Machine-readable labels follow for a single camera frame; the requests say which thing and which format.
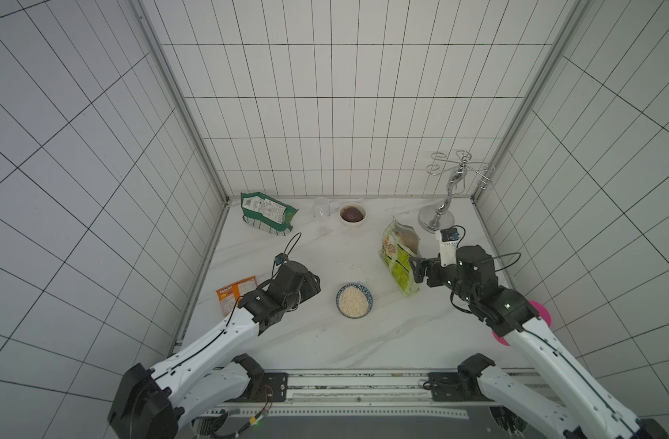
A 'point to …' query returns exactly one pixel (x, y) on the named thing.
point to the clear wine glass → (321, 210)
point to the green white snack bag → (266, 214)
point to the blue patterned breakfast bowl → (354, 301)
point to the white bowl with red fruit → (353, 213)
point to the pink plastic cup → (541, 312)
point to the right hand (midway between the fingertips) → (413, 257)
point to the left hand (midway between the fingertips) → (309, 287)
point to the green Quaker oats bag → (399, 244)
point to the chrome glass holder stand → (439, 216)
